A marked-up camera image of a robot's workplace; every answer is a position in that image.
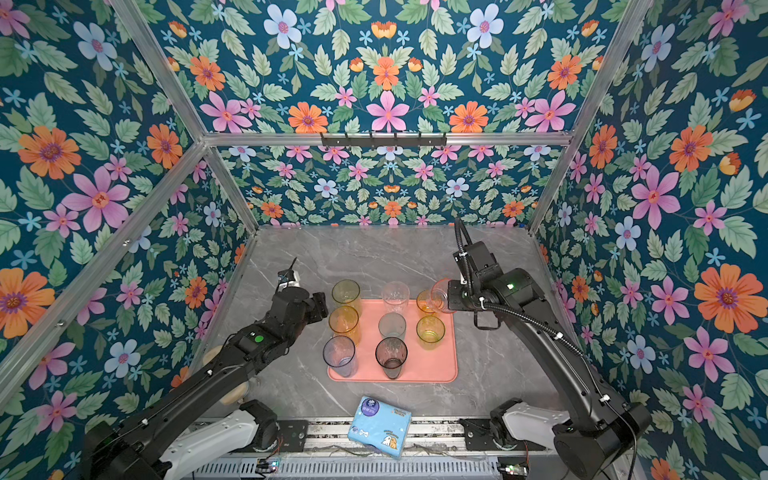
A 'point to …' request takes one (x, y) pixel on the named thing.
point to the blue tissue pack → (382, 425)
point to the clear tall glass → (395, 296)
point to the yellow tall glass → (345, 320)
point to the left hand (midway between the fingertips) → (319, 291)
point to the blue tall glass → (339, 353)
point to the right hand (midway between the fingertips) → (455, 293)
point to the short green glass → (430, 331)
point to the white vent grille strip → (354, 468)
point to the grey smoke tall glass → (391, 353)
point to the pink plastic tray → (408, 346)
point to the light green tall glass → (345, 291)
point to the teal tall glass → (392, 325)
